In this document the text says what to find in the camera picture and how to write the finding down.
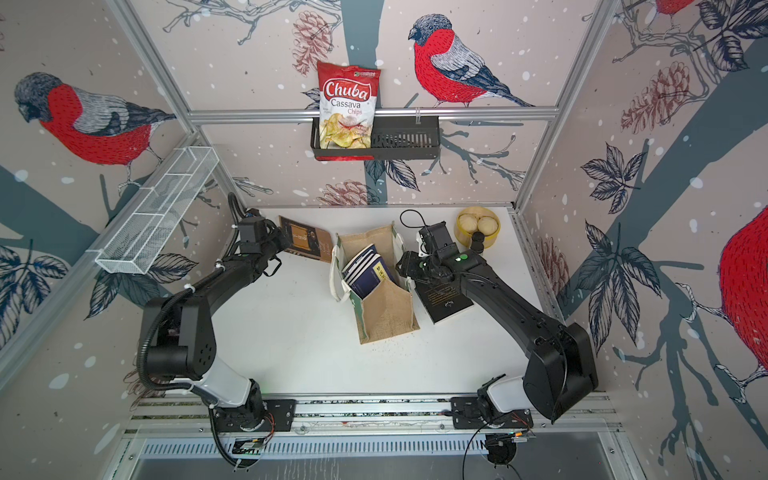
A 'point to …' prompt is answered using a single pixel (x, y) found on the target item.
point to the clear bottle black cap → (477, 245)
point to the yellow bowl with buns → (474, 219)
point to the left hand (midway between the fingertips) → (289, 226)
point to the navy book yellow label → (372, 276)
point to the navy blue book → (359, 263)
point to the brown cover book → (308, 241)
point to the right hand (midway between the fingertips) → (401, 266)
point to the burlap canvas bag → (391, 310)
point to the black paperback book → (443, 300)
